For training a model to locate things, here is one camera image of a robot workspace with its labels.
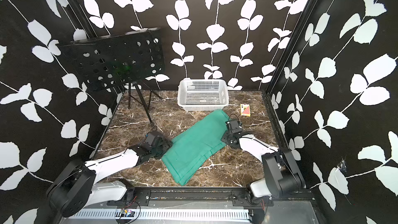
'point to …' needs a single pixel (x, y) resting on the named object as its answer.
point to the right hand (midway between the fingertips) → (224, 135)
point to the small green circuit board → (127, 213)
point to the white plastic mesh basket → (203, 94)
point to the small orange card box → (245, 110)
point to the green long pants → (193, 144)
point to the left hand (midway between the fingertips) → (172, 144)
